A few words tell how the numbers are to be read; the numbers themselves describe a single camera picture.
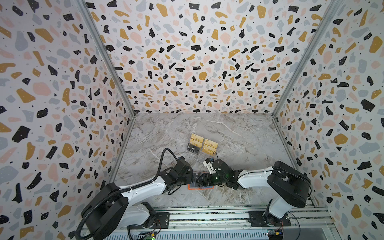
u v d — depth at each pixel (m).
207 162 0.82
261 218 0.75
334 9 0.72
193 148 0.95
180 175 0.66
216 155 0.93
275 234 0.72
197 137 0.95
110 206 0.41
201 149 0.95
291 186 0.47
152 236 0.70
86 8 0.70
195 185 0.84
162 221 0.73
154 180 0.55
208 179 0.75
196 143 0.95
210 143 0.92
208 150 0.92
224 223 0.73
